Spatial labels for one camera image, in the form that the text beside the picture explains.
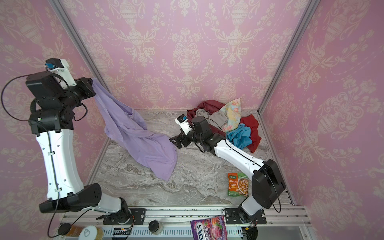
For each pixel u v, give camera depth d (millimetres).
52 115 389
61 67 479
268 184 427
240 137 920
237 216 673
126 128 744
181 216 760
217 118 1040
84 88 507
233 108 1121
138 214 756
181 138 680
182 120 673
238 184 825
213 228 686
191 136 684
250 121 1023
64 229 639
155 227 624
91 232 661
